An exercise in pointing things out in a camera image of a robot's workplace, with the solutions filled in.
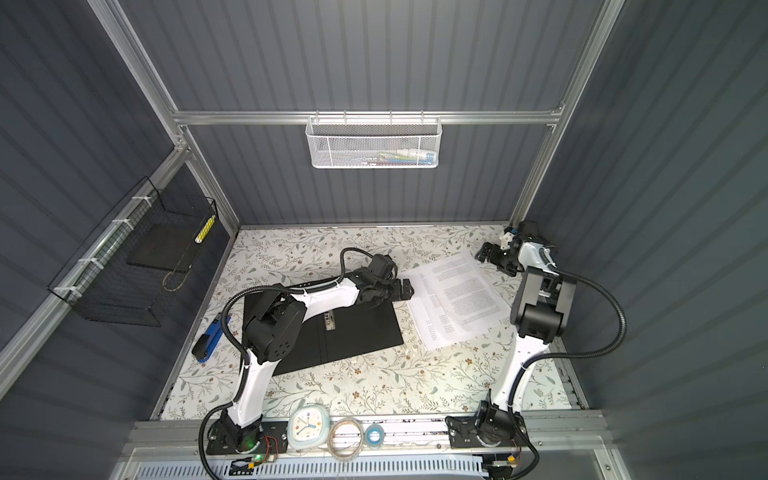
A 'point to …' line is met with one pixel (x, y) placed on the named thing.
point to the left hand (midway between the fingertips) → (405, 291)
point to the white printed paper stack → (455, 299)
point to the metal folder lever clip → (330, 321)
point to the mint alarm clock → (308, 426)
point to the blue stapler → (207, 341)
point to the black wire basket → (96, 280)
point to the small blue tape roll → (374, 435)
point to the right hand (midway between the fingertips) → (493, 261)
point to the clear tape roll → (345, 438)
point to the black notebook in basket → (164, 245)
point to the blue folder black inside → (338, 333)
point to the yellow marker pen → (205, 229)
